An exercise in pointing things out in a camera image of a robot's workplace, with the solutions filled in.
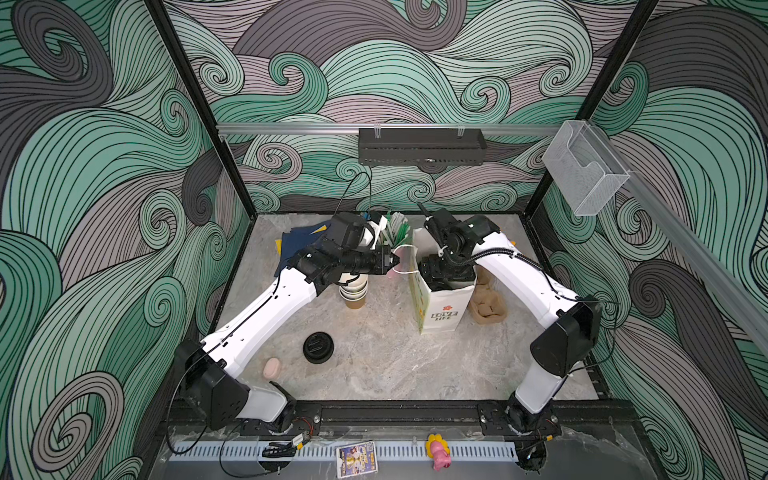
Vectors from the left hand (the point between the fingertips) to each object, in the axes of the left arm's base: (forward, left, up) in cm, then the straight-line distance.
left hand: (401, 259), depth 71 cm
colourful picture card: (-38, +10, -27) cm, 47 cm away
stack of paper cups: (-1, +12, -16) cm, 20 cm away
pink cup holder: (-3, +2, -1) cm, 4 cm away
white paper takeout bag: (-7, -11, -14) cm, 19 cm away
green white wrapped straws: (+18, 0, -10) cm, 21 cm away
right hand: (+1, -11, -10) cm, 15 cm away
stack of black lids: (-12, +22, -27) cm, 37 cm away
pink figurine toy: (-36, -9, -25) cm, 45 cm away
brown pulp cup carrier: (+1, -29, -25) cm, 38 cm away
